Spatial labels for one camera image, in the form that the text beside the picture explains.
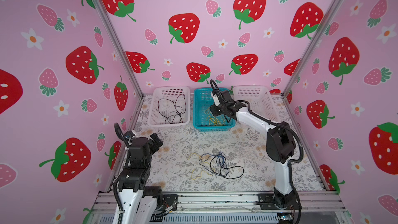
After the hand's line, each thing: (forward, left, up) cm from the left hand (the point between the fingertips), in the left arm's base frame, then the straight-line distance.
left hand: (149, 138), depth 73 cm
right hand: (+26, -32, -6) cm, 41 cm away
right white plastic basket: (+45, -69, -20) cm, 85 cm away
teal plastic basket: (+27, -25, -21) cm, 43 cm away
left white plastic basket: (+24, +7, -18) cm, 31 cm away
